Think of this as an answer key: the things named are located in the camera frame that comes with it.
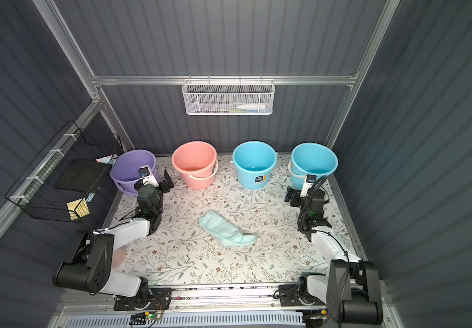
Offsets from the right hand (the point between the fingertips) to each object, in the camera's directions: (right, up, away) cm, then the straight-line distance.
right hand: (299, 188), depth 87 cm
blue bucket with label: (-18, +13, +24) cm, 33 cm away
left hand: (-61, +6, -1) cm, 61 cm away
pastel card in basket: (-81, +12, -4) cm, 82 cm away
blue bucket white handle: (+9, +14, +11) cm, 19 cm away
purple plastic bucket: (-84, +8, +15) cm, 85 cm away
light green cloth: (-31, -19, 0) cm, 37 cm away
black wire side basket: (-89, +3, -15) cm, 91 cm away
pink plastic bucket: (-49, +13, +20) cm, 54 cm away
